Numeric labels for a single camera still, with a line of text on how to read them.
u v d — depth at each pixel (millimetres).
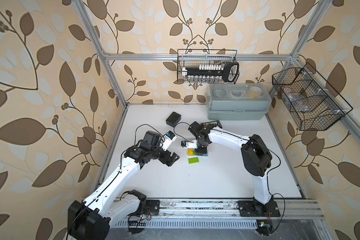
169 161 687
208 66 808
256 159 507
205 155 929
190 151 908
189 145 829
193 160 911
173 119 1079
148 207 737
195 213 737
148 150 585
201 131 698
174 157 693
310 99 757
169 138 680
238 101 1037
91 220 374
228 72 842
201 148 823
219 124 1077
